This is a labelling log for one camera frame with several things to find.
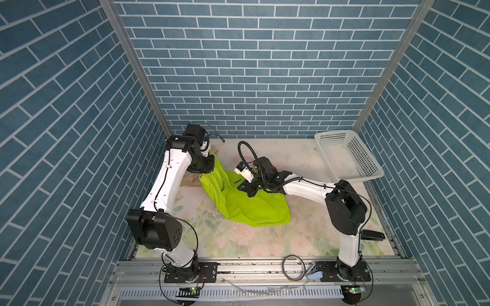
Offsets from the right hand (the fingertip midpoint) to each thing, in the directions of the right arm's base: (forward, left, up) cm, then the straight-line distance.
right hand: (236, 186), depth 87 cm
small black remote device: (-13, -61, -11) cm, 63 cm away
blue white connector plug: (-31, -34, -10) cm, 47 cm away
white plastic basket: (+32, -60, -12) cm, 70 cm away
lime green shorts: (-6, -14, -9) cm, 17 cm away
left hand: (+1, +10, +11) cm, 15 cm away
